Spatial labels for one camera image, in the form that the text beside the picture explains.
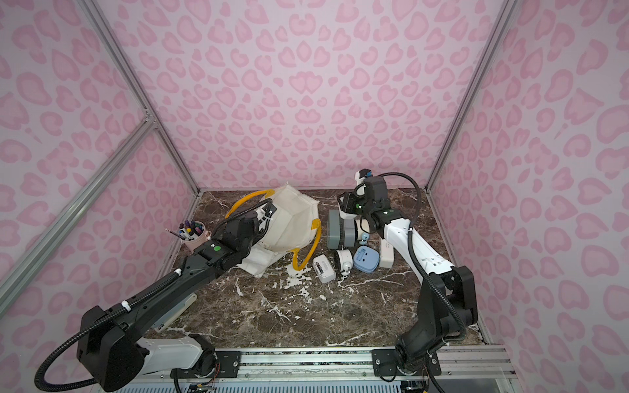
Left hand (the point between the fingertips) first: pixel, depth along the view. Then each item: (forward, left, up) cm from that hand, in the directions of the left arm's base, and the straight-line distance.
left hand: (248, 214), depth 80 cm
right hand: (+8, -32, -1) cm, 33 cm away
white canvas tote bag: (+10, -12, -22) cm, 27 cm away
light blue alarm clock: (-5, -40, -21) cm, 46 cm away
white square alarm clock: (-5, -48, -18) cm, 51 cm away
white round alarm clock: (-7, -32, -17) cm, 37 cm away
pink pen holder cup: (0, +23, -11) cm, 25 cm away
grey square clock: (+4, -28, -14) cm, 32 cm away
